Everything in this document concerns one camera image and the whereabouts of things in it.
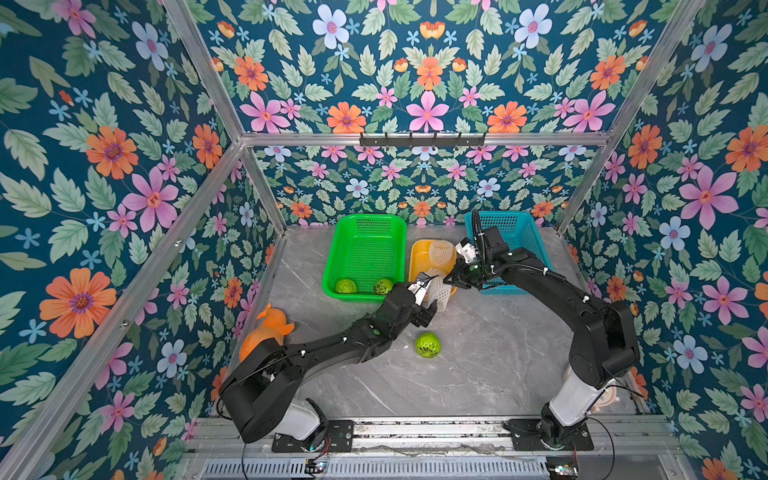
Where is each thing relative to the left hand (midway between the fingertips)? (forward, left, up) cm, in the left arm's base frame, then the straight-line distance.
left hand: (427, 290), depth 83 cm
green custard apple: (-12, +1, -9) cm, 15 cm away
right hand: (+5, -8, 0) cm, 9 cm away
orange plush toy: (-2, +46, -11) cm, 48 cm away
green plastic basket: (+34, +20, -19) cm, 44 cm away
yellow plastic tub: (+21, -1, -14) cm, 26 cm away
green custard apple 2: (+9, +25, -9) cm, 28 cm away
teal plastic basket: (+32, -41, -12) cm, 53 cm away
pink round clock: (-29, -45, -13) cm, 55 cm away
